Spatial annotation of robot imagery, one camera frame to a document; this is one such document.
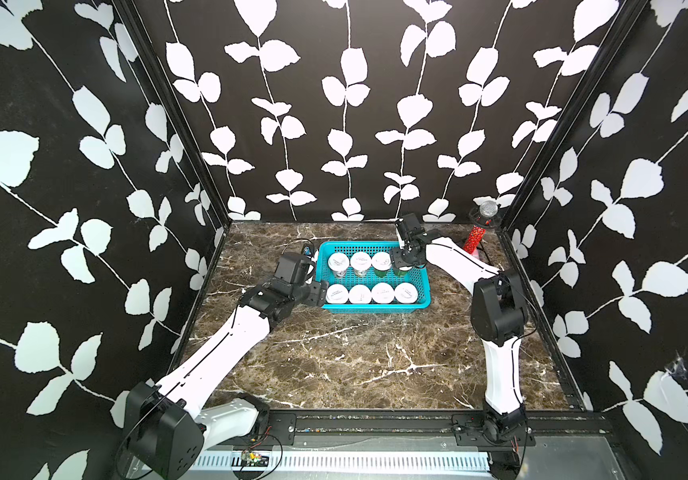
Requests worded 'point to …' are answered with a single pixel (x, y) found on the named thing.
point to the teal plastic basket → (362, 279)
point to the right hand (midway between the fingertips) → (400, 253)
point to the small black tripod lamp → (487, 214)
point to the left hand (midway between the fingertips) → (313, 276)
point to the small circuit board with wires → (253, 459)
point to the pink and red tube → (473, 240)
